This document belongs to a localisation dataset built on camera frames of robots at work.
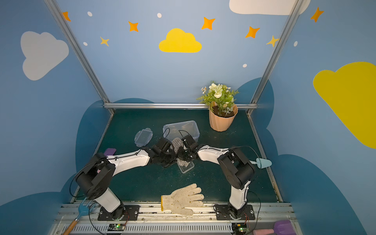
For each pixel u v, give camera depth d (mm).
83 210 745
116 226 712
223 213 743
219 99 916
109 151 965
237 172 485
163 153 745
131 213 749
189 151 737
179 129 808
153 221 733
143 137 1046
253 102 1156
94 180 454
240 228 715
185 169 901
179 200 785
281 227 706
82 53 859
